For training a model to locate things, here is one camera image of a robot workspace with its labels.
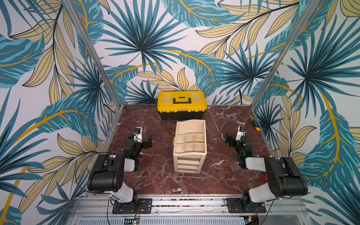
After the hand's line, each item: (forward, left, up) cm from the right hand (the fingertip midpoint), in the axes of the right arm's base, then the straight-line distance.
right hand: (235, 133), depth 93 cm
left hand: (+1, +60, 0) cm, 60 cm away
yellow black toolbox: (+20, +35, +8) cm, 41 cm away
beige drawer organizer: (-16, +33, +15) cm, 39 cm away
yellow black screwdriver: (+10, -22, -8) cm, 26 cm away
